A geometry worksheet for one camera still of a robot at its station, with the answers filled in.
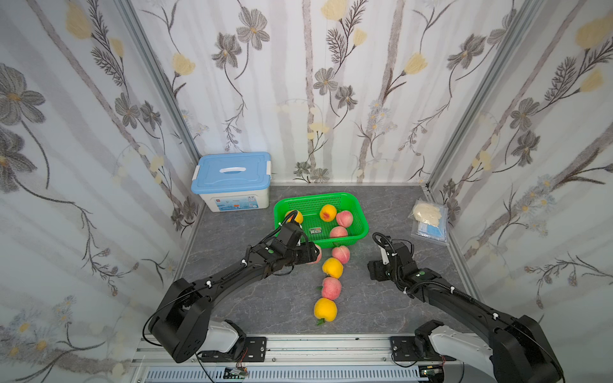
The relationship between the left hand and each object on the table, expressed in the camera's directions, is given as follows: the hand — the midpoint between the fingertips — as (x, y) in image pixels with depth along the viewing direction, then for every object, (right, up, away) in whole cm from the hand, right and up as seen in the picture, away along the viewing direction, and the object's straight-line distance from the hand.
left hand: (316, 252), depth 83 cm
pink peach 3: (+1, -1, -1) cm, 2 cm away
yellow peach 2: (+6, -6, +3) cm, 9 cm away
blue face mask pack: (+54, +5, +19) cm, 57 cm away
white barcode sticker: (0, +6, +18) cm, 19 cm away
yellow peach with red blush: (-7, +11, +18) cm, 22 cm away
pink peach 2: (+12, +11, +17) cm, 24 cm away
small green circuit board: (-26, -34, -13) cm, 45 cm away
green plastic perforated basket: (-2, +17, +28) cm, 33 cm away
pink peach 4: (+10, -2, +7) cm, 13 cm away
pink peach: (+9, +6, +10) cm, 15 cm away
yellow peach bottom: (+3, -17, -6) cm, 19 cm away
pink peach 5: (+5, -12, -2) cm, 13 cm away
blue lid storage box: (-36, +27, +16) cm, 48 cm away
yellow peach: (+5, +13, +18) cm, 23 cm away
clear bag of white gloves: (+52, +14, +24) cm, 59 cm away
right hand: (+25, -4, +4) cm, 25 cm away
